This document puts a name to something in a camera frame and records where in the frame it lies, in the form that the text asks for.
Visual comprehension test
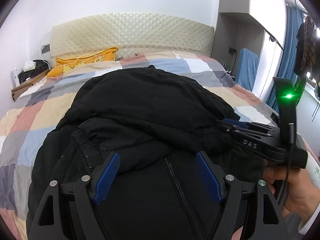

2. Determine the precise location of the white bottle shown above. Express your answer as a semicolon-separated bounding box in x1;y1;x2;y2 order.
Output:
12;66;20;87

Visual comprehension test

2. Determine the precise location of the black wall plug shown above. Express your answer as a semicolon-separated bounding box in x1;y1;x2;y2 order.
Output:
228;47;237;54

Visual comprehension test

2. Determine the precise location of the white tissue box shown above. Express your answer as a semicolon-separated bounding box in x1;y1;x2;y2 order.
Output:
23;61;36;72

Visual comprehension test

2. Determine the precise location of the grey wardrobe cabinet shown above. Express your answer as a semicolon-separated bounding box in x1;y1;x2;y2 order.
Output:
211;0;265;75

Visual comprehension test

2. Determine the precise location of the blue folded cloth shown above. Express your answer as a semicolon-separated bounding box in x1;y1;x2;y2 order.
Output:
235;48;259;92

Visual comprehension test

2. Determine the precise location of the wooden nightstand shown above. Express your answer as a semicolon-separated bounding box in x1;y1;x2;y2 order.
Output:
11;70;49;102

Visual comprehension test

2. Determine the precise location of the blue curtain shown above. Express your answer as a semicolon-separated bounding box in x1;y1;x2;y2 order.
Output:
277;5;306;104

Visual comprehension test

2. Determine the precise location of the cream quilted headboard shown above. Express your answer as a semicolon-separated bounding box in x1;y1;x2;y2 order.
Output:
49;12;215;59

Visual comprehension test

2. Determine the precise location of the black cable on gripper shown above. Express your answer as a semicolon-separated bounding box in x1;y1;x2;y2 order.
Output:
276;122;297;205

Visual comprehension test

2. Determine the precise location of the white charging cable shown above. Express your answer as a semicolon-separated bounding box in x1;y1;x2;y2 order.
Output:
39;47;111;69

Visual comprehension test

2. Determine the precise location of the grey wall socket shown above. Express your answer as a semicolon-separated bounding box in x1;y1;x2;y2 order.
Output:
41;44;50;54

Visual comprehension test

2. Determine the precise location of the black bag on nightstand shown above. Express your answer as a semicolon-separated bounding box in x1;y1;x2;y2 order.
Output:
18;60;50;83

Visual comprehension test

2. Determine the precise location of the yellow pillow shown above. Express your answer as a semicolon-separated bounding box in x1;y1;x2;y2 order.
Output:
47;46;119;77

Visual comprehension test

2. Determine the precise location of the person right hand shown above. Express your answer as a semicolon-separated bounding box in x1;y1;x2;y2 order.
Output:
263;165;319;222

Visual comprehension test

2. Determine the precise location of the black jacket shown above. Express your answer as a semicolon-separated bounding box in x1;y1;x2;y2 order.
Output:
27;66;265;239

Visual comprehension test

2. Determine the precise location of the plaid patchwork quilt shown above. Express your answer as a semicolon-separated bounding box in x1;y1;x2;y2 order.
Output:
1;51;273;239

